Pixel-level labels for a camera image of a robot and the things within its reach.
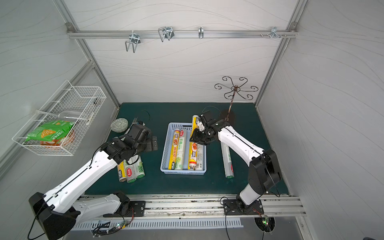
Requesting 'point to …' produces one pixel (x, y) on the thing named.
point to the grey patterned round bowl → (119, 125)
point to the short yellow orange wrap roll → (192, 157)
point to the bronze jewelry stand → (236, 89)
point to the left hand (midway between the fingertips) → (149, 142)
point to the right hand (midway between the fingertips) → (192, 139)
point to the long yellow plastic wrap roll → (174, 155)
